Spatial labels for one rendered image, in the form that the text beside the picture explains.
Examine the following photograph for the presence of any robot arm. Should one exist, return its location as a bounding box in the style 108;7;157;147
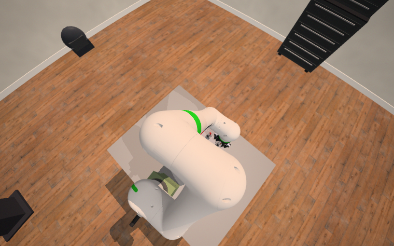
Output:
127;107;246;240

